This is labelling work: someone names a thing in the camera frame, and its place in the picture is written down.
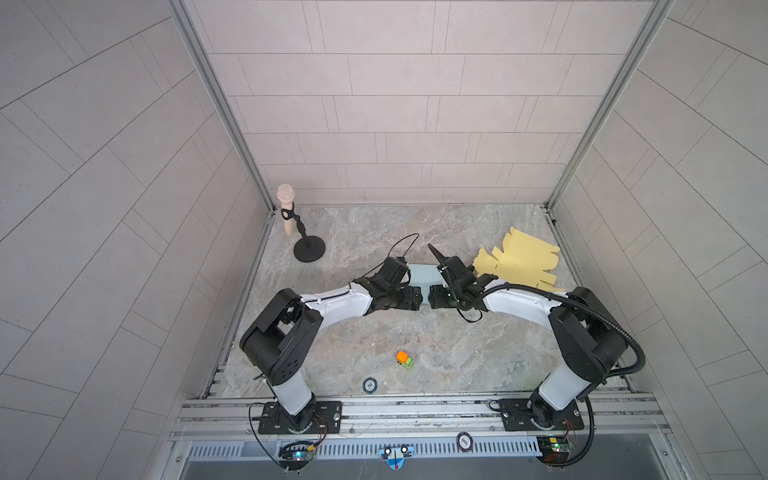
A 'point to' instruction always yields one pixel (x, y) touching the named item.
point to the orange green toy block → (404, 360)
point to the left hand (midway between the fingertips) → (421, 296)
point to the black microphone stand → (310, 248)
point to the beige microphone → (286, 196)
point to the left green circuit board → (295, 457)
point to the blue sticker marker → (395, 456)
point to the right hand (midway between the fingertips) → (432, 300)
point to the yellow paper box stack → (523, 262)
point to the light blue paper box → (423, 276)
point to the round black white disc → (465, 442)
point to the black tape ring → (375, 385)
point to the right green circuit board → (555, 450)
